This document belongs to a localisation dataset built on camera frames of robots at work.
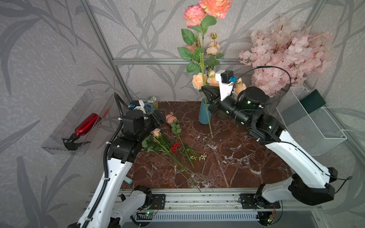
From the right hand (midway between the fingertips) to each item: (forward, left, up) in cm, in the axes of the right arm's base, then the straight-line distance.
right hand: (203, 86), depth 52 cm
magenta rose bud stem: (+4, +29, -50) cm, 58 cm away
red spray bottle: (-13, +55, -19) cm, 60 cm away
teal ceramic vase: (+21, -5, -44) cm, 49 cm away
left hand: (+1, +19, -17) cm, 25 cm away
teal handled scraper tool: (-19, +41, -50) cm, 68 cm away
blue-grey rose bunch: (+26, +35, -40) cm, 60 cm away
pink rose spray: (+21, +19, -47) cm, 55 cm away
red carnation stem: (0, +16, -50) cm, 53 cm away
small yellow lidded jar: (+39, +36, -45) cm, 69 cm away
